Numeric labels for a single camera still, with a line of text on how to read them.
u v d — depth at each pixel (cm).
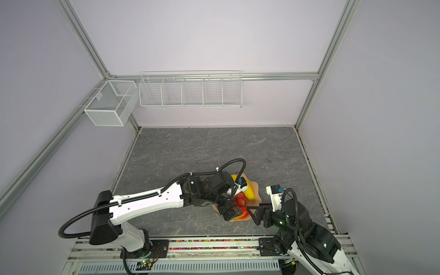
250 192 83
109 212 41
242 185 60
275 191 61
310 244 47
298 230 49
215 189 53
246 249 75
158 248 74
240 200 79
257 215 59
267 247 74
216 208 62
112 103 96
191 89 100
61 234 38
